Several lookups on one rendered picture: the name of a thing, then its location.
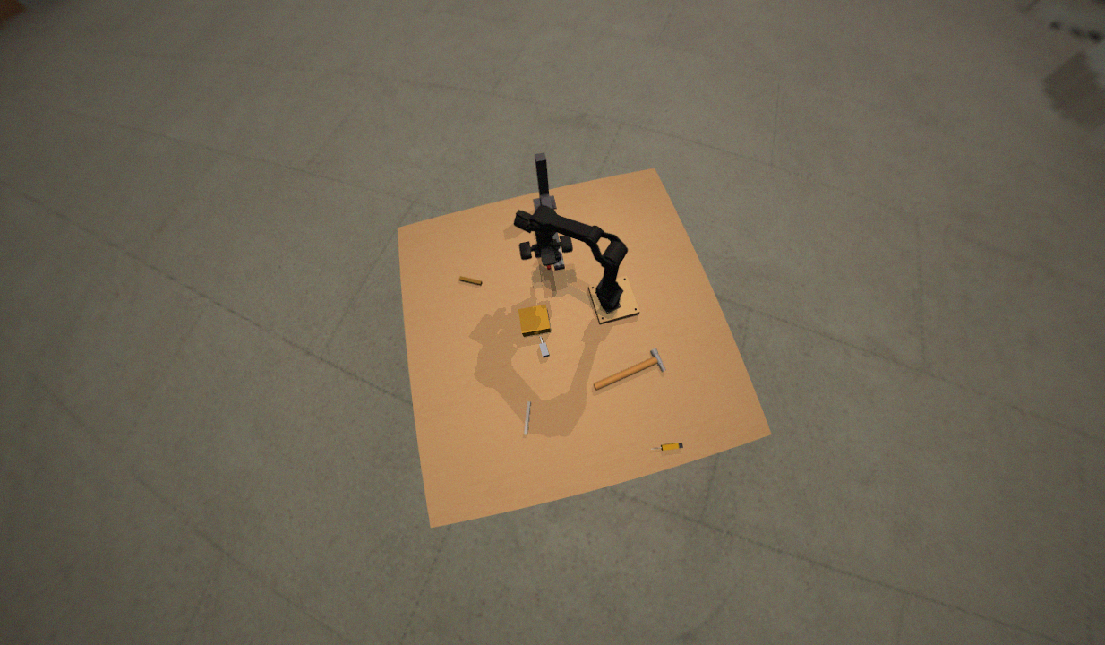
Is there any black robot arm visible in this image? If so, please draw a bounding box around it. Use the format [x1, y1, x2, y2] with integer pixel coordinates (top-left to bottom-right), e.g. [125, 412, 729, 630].
[514, 205, 629, 313]

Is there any hammer with wooden handle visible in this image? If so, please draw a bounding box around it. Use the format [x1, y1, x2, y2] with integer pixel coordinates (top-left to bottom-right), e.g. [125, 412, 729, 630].
[594, 348, 665, 390]

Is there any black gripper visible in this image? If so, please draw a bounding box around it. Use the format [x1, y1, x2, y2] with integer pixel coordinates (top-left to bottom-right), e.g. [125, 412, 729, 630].
[518, 236, 573, 260]

